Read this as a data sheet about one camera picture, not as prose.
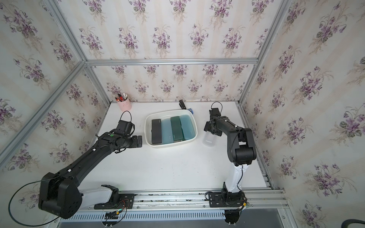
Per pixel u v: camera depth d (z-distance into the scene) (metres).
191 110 1.12
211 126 0.75
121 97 1.08
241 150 0.51
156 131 0.98
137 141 0.75
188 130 0.99
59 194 0.39
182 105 1.15
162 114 1.04
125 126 0.65
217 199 0.73
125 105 1.08
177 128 0.99
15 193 0.37
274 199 0.76
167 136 0.98
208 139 0.95
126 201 0.73
